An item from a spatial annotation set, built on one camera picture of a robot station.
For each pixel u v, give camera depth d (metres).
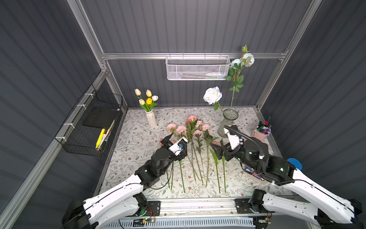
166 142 0.64
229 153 0.54
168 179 0.83
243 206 0.73
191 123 1.04
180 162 0.90
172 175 0.85
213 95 0.67
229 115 0.92
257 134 0.94
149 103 0.84
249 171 0.55
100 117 0.78
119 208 0.56
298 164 0.68
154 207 0.74
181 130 1.02
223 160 0.91
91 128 0.74
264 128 0.91
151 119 0.99
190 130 1.00
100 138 0.71
